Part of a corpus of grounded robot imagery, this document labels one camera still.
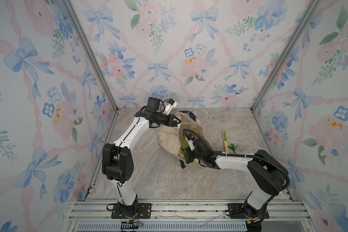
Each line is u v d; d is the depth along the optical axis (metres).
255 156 0.51
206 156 0.70
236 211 0.73
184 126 1.00
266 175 0.46
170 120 0.73
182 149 0.93
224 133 1.04
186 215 0.73
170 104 0.76
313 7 0.69
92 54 0.87
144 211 0.74
